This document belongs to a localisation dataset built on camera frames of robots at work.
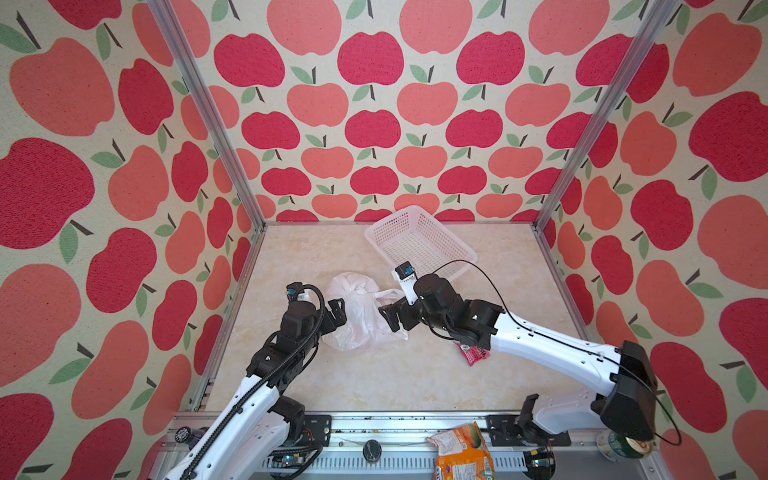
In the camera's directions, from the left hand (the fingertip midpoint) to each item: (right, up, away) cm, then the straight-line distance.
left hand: (336, 307), depth 79 cm
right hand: (+17, +3, -4) cm, 18 cm away
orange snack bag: (+31, -32, -10) cm, 46 cm away
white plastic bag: (+8, -6, 0) cm, 10 cm away
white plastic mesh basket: (+25, +21, +36) cm, 49 cm away
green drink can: (+66, -27, -16) cm, 73 cm away
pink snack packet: (+39, -15, +7) cm, 42 cm away
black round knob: (+10, -28, -15) cm, 34 cm away
